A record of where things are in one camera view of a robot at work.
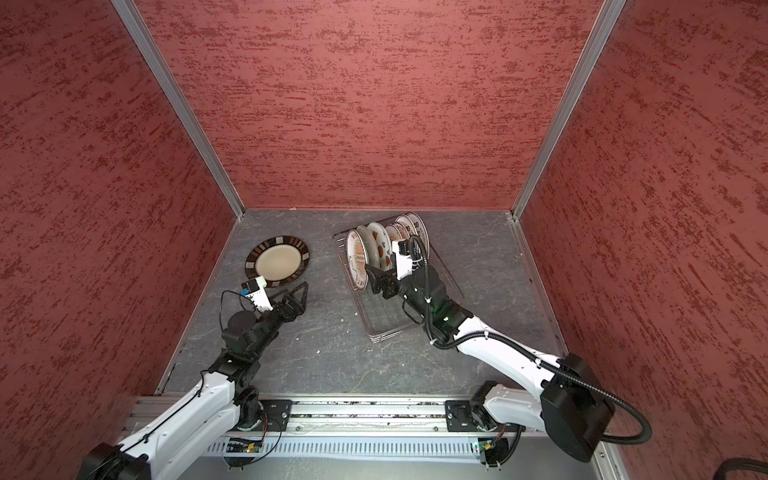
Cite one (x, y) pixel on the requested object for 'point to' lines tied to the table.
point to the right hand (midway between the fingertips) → (374, 268)
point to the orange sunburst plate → (394, 235)
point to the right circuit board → (495, 449)
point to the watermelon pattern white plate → (383, 244)
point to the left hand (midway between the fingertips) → (302, 292)
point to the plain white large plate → (370, 254)
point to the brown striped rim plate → (278, 260)
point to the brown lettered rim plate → (357, 260)
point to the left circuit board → (240, 445)
